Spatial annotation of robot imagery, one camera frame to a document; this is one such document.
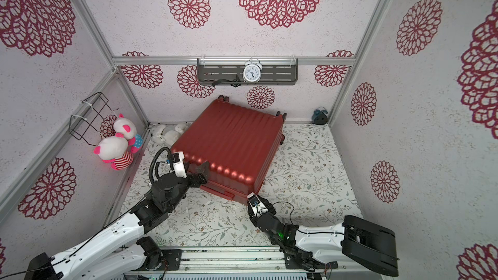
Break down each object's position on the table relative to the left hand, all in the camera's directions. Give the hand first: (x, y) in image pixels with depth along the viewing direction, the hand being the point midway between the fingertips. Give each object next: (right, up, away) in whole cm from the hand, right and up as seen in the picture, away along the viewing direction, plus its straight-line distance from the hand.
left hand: (201, 164), depth 77 cm
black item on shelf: (+12, +38, +17) cm, 43 cm away
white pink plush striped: (-40, +6, +8) cm, 42 cm away
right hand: (+21, -15, +5) cm, 26 cm away
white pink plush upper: (-39, +15, +15) cm, 45 cm away
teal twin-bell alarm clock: (+62, +24, +40) cm, 78 cm away
